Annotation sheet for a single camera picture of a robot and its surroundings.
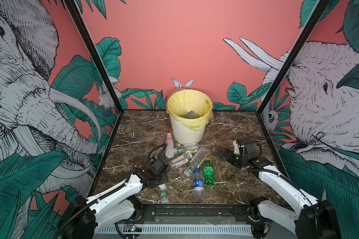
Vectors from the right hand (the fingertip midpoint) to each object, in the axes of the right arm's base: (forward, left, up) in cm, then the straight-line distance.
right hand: (221, 153), depth 84 cm
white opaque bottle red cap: (+3, +31, -5) cm, 31 cm away
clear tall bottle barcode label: (+29, +17, +2) cm, 34 cm away
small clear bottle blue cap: (-20, +14, -5) cm, 25 cm away
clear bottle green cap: (-20, +32, -6) cm, 39 cm away
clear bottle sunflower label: (-1, +14, -8) cm, 16 cm away
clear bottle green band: (+7, +17, -5) cm, 19 cm away
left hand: (-11, +32, -7) cm, 35 cm away
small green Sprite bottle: (-11, +7, -11) cm, 17 cm away
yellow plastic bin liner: (+32, +25, +11) cm, 42 cm away
